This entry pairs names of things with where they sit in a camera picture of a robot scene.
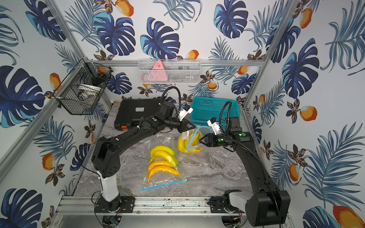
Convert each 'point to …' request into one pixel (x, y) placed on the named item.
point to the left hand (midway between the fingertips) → (195, 124)
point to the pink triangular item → (158, 73)
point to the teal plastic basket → (204, 109)
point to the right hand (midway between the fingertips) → (204, 139)
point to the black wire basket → (80, 91)
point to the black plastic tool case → (129, 112)
